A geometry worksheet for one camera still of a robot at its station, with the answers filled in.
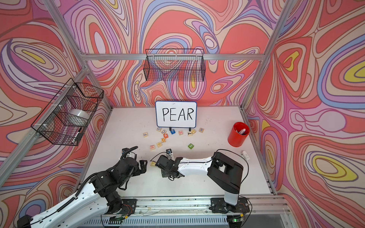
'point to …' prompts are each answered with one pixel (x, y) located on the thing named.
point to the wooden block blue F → (145, 134)
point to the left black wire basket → (66, 118)
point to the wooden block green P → (152, 164)
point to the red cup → (238, 134)
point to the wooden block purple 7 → (189, 134)
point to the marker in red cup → (242, 131)
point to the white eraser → (244, 154)
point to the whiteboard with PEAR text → (182, 114)
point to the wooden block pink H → (152, 147)
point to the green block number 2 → (190, 146)
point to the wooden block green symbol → (159, 144)
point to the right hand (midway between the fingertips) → (171, 173)
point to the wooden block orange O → (163, 139)
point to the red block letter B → (166, 136)
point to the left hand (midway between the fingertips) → (142, 164)
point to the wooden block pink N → (180, 132)
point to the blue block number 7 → (172, 131)
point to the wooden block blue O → (158, 129)
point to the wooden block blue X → (201, 130)
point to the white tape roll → (78, 117)
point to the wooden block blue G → (163, 131)
